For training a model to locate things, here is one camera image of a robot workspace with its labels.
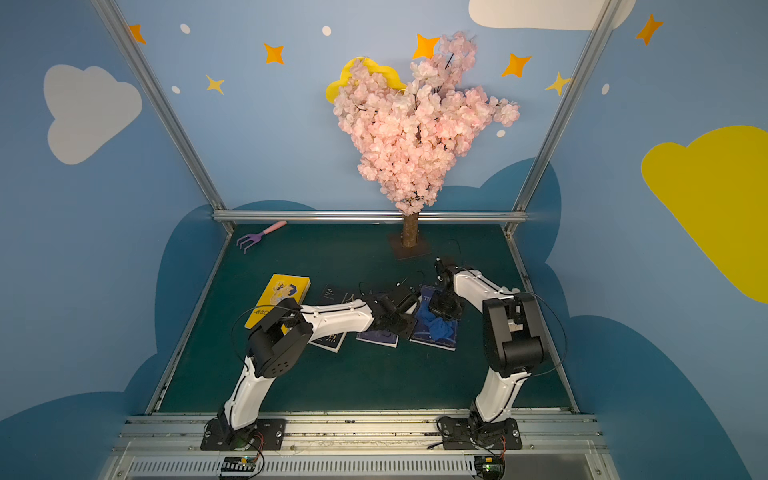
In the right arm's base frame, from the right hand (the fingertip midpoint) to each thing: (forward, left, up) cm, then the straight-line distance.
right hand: (443, 313), depth 95 cm
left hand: (-5, +9, 0) cm, 10 cm away
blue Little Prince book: (-8, +8, 0) cm, 11 cm away
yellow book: (+6, +56, 0) cm, 57 cm away
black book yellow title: (+5, +38, 0) cm, 38 cm away
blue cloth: (-7, +2, +3) cm, 8 cm away
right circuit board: (-40, -10, -5) cm, 41 cm away
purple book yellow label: (-10, +20, 0) cm, 23 cm away
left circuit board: (-43, +53, -4) cm, 68 cm away
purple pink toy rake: (+27, +72, +1) cm, 77 cm away
